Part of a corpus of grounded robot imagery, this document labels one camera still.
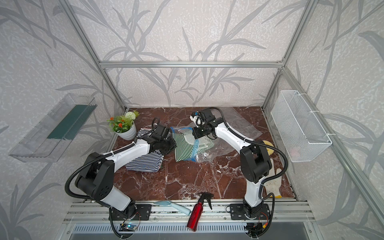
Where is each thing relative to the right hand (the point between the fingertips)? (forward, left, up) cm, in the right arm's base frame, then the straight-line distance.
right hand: (193, 132), depth 90 cm
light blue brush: (-40, +4, -12) cm, 42 cm away
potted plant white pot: (+4, +43, +1) cm, 43 cm away
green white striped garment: (0, +7, -12) cm, 14 cm away
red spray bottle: (-39, -3, -10) cm, 41 cm away
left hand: (-6, +9, -5) cm, 12 cm away
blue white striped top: (-16, +24, -8) cm, 30 cm away
